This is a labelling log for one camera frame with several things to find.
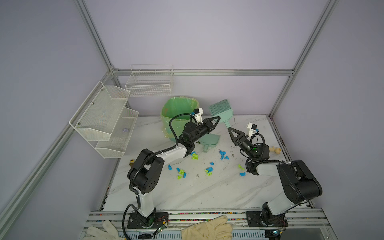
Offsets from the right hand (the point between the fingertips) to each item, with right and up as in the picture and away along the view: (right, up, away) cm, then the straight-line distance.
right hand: (227, 131), depth 75 cm
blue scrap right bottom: (+12, -26, +12) cm, 31 cm away
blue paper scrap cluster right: (+2, -15, +23) cm, 27 cm away
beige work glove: (-5, -48, -4) cm, 48 cm away
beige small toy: (+38, -13, +23) cm, 46 cm away
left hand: (-3, +7, +2) cm, 8 cm away
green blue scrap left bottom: (-25, -25, +13) cm, 38 cm away
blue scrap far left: (-33, -23, +17) cm, 44 cm away
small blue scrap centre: (-6, -21, +18) cm, 29 cm away
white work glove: (-58, -49, -5) cm, 76 cm away
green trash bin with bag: (-31, +17, +24) cm, 43 cm away
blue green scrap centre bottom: (-8, -25, +14) cm, 29 cm away
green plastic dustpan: (-7, -7, +29) cm, 30 cm away
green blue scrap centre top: (-17, -17, +21) cm, 31 cm away
